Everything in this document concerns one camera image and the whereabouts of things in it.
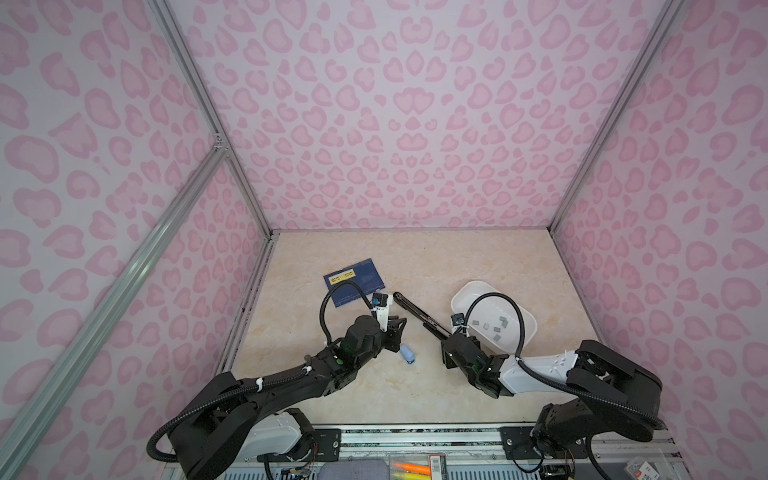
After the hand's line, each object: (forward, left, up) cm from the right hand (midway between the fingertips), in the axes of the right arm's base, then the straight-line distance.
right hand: (449, 340), depth 90 cm
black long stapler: (+5, +6, +1) cm, 8 cm away
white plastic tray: (+7, -15, -2) cm, 17 cm away
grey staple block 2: (+5, -12, -1) cm, 13 cm away
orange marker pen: (-31, +11, +1) cm, 33 cm away
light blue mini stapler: (-5, +13, +1) cm, 14 cm away
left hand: (+1, +13, +13) cm, 19 cm away
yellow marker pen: (-33, +12, 0) cm, 35 cm away
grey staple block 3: (+5, -15, -1) cm, 16 cm away
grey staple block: (+7, -9, -1) cm, 11 cm away
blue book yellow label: (+25, +28, 0) cm, 38 cm away
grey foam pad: (-33, +25, +3) cm, 41 cm away
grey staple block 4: (+2, -15, -1) cm, 15 cm away
